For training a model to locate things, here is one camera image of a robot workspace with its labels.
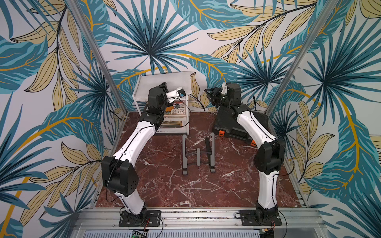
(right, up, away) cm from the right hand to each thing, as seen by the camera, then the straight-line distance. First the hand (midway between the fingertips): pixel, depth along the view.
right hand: (190, 96), depth 81 cm
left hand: (-14, +4, -3) cm, 15 cm away
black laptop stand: (+5, -35, +8) cm, 36 cm away
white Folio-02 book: (-13, -17, +23) cm, 31 cm away
